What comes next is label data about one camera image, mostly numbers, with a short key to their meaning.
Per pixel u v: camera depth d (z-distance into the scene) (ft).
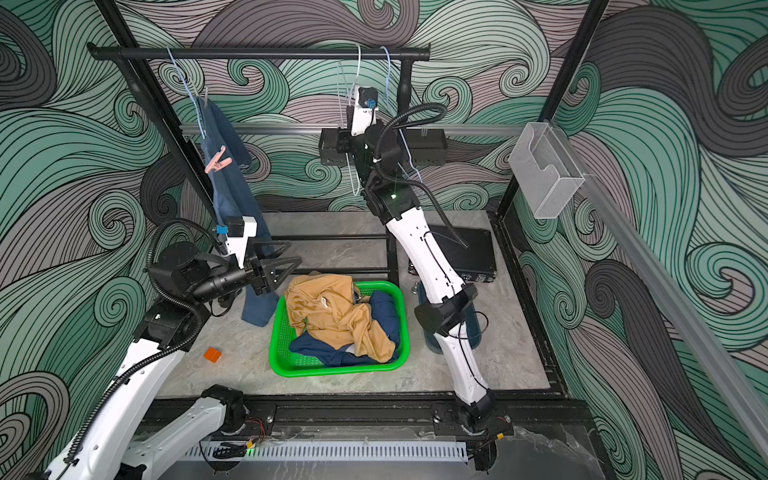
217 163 1.91
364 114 1.75
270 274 1.75
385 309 2.60
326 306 2.59
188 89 2.86
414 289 3.14
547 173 2.54
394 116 1.41
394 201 1.72
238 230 1.64
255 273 1.72
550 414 2.46
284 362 2.72
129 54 1.82
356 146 1.87
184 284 1.52
